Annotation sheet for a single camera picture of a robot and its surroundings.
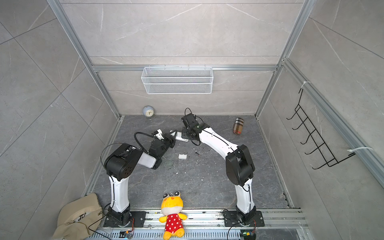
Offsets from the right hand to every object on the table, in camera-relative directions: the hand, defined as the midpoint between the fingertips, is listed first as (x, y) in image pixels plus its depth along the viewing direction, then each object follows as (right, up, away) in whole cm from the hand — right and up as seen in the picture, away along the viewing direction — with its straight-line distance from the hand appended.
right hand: (186, 133), depth 92 cm
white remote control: (-4, -2, -2) cm, 5 cm away
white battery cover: (-2, -16, +4) cm, 16 cm away
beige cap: (-53, -43, -18) cm, 70 cm away
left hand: (-5, +3, 0) cm, 6 cm away
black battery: (+6, -13, +6) cm, 16 cm away
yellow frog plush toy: (-5, -35, -21) cm, 41 cm away
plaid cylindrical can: (+38, +4, +18) cm, 43 cm away
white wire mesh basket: (-6, +36, +9) cm, 37 cm away
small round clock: (-31, +16, +22) cm, 41 cm away
